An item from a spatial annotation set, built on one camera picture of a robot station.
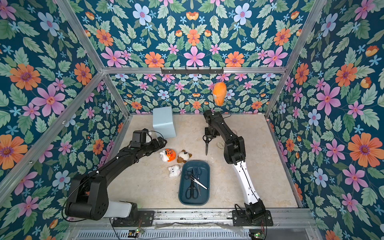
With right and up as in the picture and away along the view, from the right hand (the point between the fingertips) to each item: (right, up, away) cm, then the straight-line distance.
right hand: (211, 138), depth 107 cm
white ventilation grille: (-9, -43, -37) cm, 58 cm away
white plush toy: (-23, -18, -21) cm, 36 cm away
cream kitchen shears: (+6, -4, -6) cm, 10 cm away
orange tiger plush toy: (-28, -9, -16) cm, 34 cm away
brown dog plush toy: (-19, -11, -14) cm, 26 cm away
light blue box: (-32, +11, -14) cm, 36 cm away
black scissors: (-4, -2, -3) cm, 5 cm away
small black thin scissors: (-16, -21, -20) cm, 33 cm away
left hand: (-31, -1, -18) cm, 35 cm away
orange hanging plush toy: (+4, +30, -11) cm, 33 cm away
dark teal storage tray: (-17, -24, -23) cm, 38 cm away
